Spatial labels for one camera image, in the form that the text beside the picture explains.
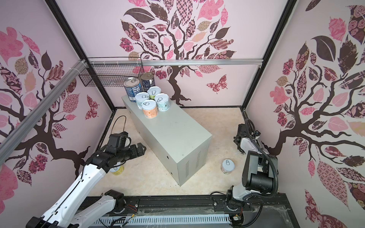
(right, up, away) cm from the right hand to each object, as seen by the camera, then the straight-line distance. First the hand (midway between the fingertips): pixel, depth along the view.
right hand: (247, 144), depth 91 cm
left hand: (-66, -3, -14) cm, 68 cm away
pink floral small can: (-15, -12, -8) cm, 21 cm away
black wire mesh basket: (-108, +56, +30) cm, 125 cm away
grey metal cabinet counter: (-44, +5, -33) cm, 55 cm away
